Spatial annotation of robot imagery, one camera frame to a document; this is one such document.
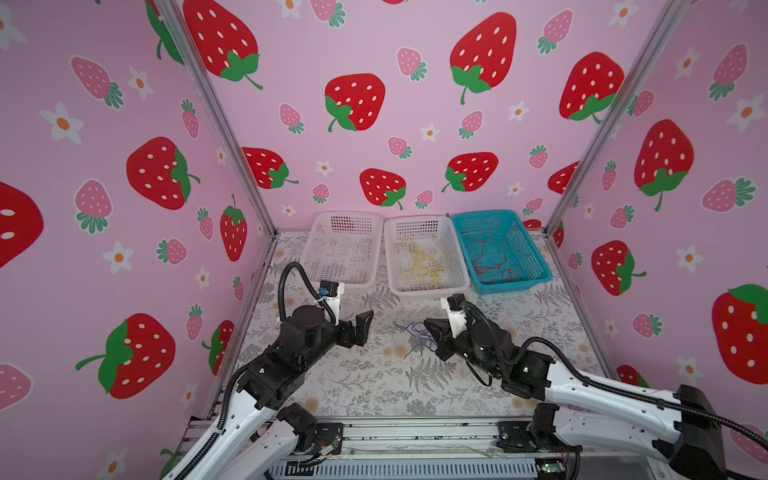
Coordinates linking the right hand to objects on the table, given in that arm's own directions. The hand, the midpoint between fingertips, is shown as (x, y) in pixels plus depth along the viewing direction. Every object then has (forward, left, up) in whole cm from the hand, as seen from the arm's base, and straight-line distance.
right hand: (423, 322), depth 71 cm
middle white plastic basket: (+48, -3, -18) cm, 51 cm away
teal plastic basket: (+45, -29, -23) cm, 58 cm away
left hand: (0, +16, +4) cm, 16 cm away
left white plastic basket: (+40, +33, -19) cm, 55 cm away
